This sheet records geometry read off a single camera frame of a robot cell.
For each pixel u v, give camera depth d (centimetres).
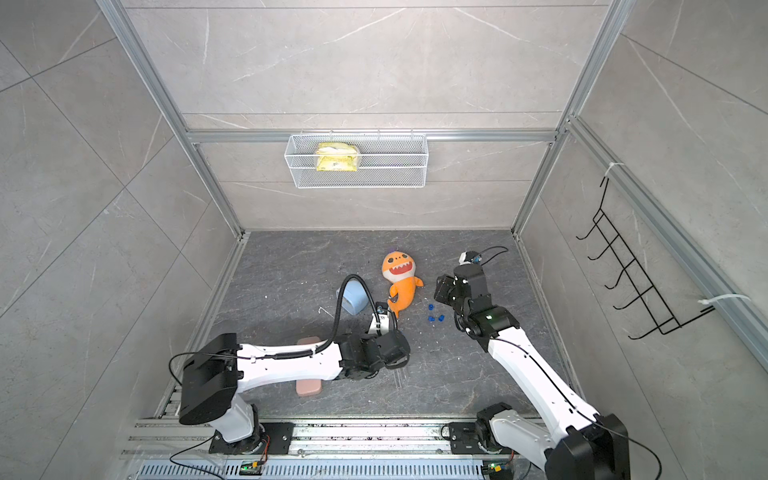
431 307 98
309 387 80
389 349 60
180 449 64
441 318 95
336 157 86
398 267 98
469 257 70
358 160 88
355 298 92
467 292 57
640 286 66
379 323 70
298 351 50
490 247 56
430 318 95
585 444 37
